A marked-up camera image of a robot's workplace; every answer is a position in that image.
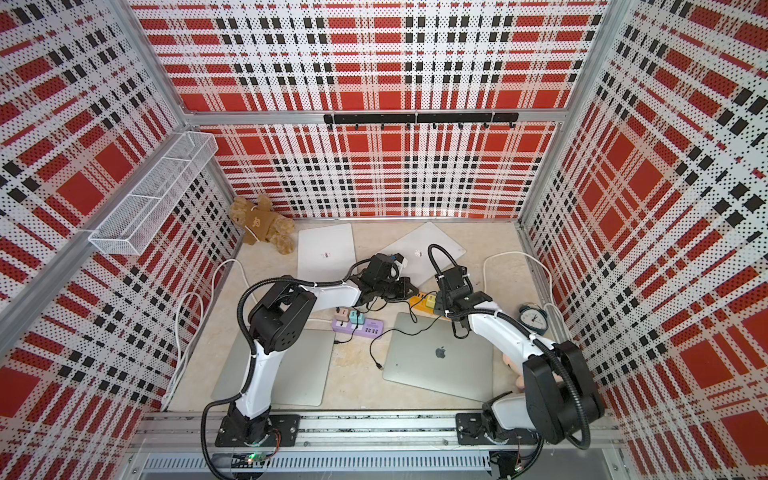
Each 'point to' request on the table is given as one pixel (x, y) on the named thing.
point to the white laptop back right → (414, 248)
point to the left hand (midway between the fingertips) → (422, 290)
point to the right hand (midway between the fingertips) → (451, 303)
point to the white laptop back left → (325, 254)
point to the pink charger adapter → (341, 313)
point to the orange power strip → (419, 302)
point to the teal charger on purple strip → (356, 318)
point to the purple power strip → (373, 328)
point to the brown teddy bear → (259, 223)
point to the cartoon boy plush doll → (507, 377)
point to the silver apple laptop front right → (423, 351)
